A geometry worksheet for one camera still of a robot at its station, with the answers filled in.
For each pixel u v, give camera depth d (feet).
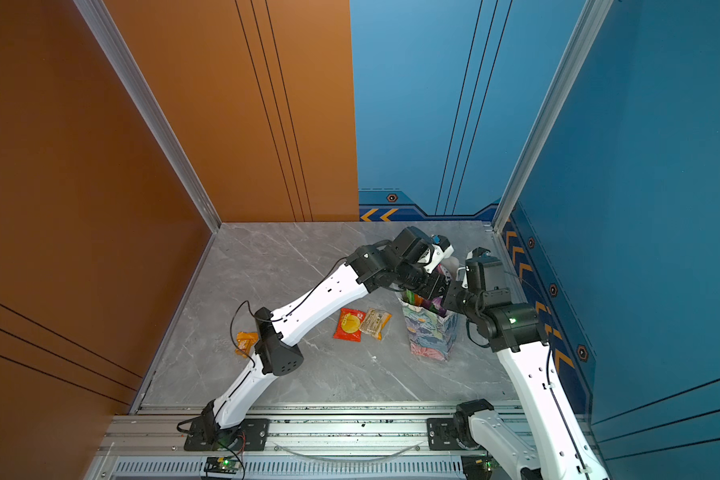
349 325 2.99
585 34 2.38
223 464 2.32
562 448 1.20
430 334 2.42
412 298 2.16
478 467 2.28
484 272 1.61
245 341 2.89
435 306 2.43
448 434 2.38
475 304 1.59
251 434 2.39
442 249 2.16
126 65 2.54
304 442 2.41
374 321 3.00
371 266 1.77
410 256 1.91
